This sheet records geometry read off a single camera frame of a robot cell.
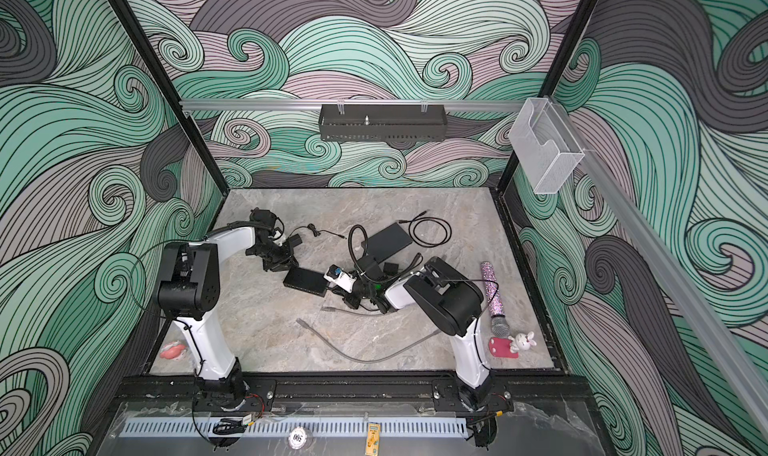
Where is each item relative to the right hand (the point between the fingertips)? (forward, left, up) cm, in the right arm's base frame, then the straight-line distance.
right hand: (335, 288), depth 93 cm
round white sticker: (-38, +3, +7) cm, 39 cm away
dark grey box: (+18, -17, -1) cm, 25 cm away
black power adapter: (+22, +10, +1) cm, 24 cm away
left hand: (+8, +13, +2) cm, 15 cm away
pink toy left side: (-21, +40, +6) cm, 45 cm away
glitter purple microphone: (-13, -47, +5) cm, 49 cm away
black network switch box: (+2, +9, +1) cm, 9 cm away
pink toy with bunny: (-18, -49, +2) cm, 53 cm away
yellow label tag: (-39, -13, +3) cm, 41 cm away
